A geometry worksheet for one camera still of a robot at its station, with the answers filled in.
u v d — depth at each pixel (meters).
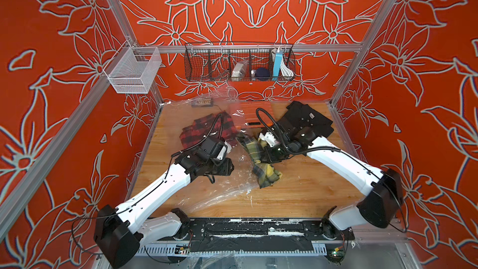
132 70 0.93
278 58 0.83
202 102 1.18
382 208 0.48
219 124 1.06
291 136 0.58
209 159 0.57
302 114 1.09
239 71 0.91
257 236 0.73
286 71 0.91
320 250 0.70
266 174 0.73
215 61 1.00
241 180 0.87
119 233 0.37
